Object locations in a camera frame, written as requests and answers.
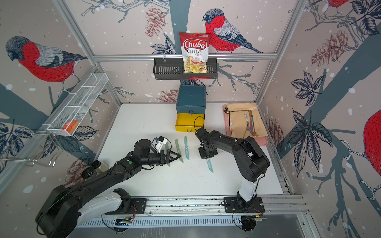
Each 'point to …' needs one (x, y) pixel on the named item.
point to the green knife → (178, 149)
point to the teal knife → (186, 147)
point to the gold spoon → (226, 111)
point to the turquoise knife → (209, 164)
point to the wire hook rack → (49, 136)
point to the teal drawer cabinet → (192, 100)
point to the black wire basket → (172, 68)
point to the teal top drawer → (191, 109)
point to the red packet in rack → (70, 126)
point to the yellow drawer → (189, 122)
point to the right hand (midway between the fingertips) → (206, 156)
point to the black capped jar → (96, 168)
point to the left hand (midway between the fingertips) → (178, 156)
